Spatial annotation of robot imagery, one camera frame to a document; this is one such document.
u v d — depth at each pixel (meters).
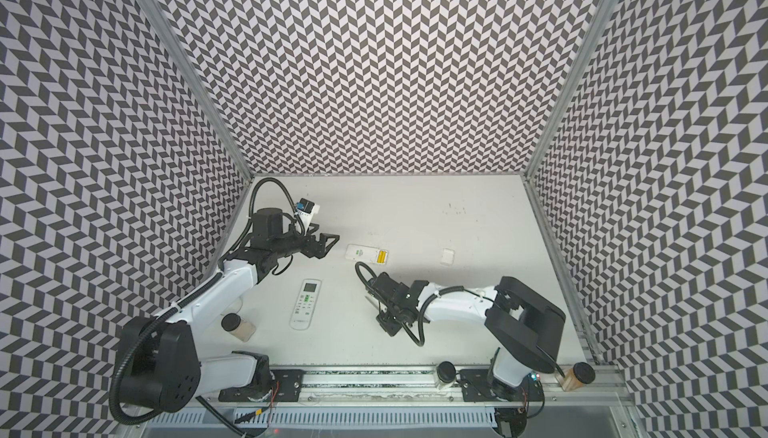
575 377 0.67
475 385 0.74
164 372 0.40
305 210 0.74
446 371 0.70
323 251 0.76
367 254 0.94
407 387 0.74
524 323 0.46
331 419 0.69
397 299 0.65
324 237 0.75
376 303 0.71
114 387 0.41
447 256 0.96
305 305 0.84
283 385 0.72
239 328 0.74
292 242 0.73
